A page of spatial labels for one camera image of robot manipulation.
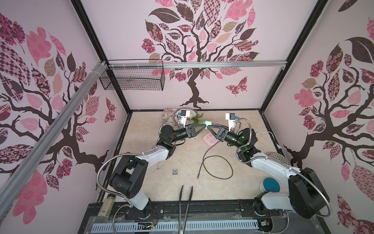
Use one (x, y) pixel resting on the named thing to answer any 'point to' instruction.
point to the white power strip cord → (277, 145)
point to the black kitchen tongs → (181, 229)
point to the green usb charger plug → (207, 123)
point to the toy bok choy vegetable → (196, 118)
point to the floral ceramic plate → (192, 112)
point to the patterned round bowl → (278, 157)
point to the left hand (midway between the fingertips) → (206, 128)
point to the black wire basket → (137, 74)
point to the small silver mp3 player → (175, 172)
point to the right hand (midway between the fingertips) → (209, 127)
